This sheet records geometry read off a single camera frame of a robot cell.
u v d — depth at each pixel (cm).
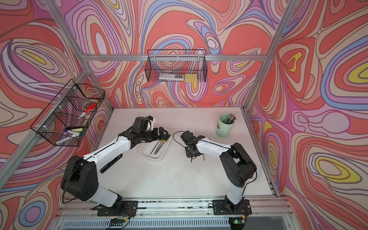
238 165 47
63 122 73
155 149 96
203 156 92
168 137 102
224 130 98
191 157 91
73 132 70
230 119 90
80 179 43
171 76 82
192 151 77
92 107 75
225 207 66
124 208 72
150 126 72
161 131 78
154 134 77
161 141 99
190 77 91
